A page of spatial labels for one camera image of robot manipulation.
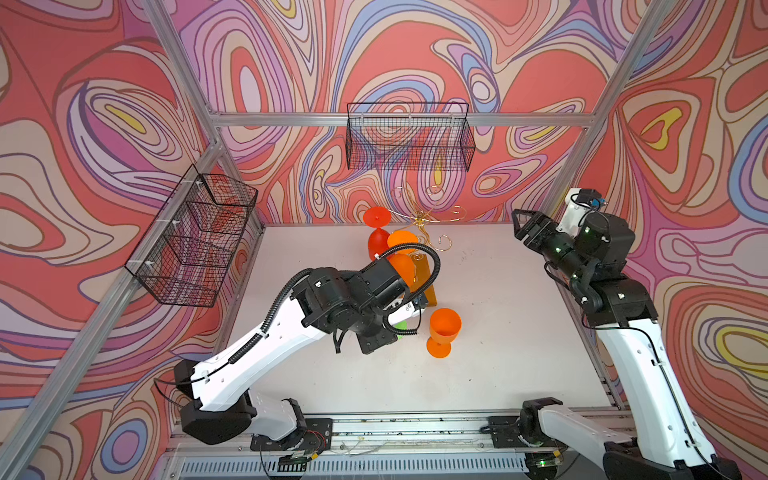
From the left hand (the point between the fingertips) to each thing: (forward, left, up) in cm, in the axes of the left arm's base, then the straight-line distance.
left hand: (389, 328), depth 62 cm
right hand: (+19, -30, +12) cm, 37 cm away
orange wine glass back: (+8, -15, -15) cm, 23 cm away
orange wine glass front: (+30, -7, -17) cm, 36 cm away
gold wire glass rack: (+30, -9, +4) cm, 31 cm away
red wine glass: (+27, +3, -3) cm, 27 cm away
